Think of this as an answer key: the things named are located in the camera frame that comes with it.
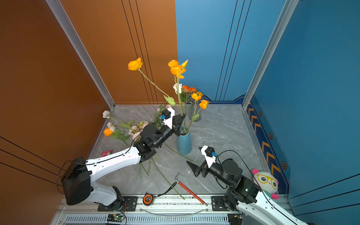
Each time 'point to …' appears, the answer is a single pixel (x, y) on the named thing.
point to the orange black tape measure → (147, 199)
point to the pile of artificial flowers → (126, 130)
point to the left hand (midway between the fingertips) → (184, 113)
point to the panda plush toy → (268, 183)
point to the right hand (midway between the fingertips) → (192, 155)
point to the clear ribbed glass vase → (195, 113)
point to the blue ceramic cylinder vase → (184, 145)
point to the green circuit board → (115, 218)
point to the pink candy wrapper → (106, 153)
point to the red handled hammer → (194, 195)
